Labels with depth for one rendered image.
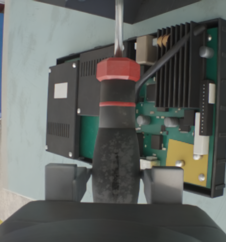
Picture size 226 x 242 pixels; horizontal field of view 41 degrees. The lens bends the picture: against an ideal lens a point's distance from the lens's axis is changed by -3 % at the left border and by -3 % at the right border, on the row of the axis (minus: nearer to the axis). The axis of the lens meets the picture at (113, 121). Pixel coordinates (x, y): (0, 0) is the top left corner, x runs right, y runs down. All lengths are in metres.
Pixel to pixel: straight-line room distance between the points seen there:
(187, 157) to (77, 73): 0.17
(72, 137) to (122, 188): 0.20
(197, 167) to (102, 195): 0.10
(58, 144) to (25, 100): 0.20
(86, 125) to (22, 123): 0.24
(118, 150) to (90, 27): 0.26
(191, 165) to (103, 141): 0.10
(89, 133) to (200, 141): 0.16
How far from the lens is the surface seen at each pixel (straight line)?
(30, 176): 0.55
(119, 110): 0.16
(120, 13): 0.18
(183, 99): 0.22
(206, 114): 0.22
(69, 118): 0.36
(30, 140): 0.55
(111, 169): 0.16
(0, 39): 1.84
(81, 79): 0.35
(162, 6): 0.30
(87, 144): 0.36
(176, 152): 0.25
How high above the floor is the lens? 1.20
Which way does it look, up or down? 36 degrees down
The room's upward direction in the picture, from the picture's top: 88 degrees counter-clockwise
